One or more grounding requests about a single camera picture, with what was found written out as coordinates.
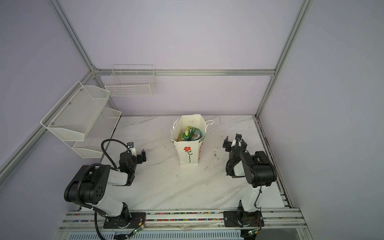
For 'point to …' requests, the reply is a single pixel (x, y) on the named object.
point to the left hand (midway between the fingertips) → (135, 151)
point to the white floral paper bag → (188, 152)
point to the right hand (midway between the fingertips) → (234, 137)
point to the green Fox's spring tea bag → (190, 133)
